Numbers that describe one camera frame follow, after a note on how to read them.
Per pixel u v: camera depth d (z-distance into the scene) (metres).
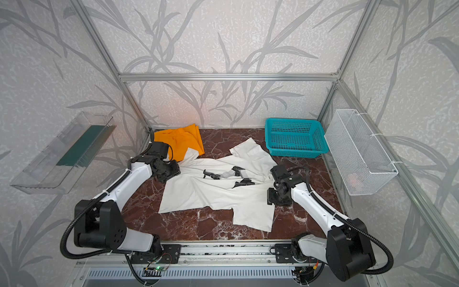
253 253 0.75
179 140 1.11
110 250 0.48
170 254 0.73
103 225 0.42
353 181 0.73
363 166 0.61
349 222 0.41
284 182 0.61
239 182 0.94
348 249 0.41
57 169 0.64
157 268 0.71
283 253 0.73
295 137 1.16
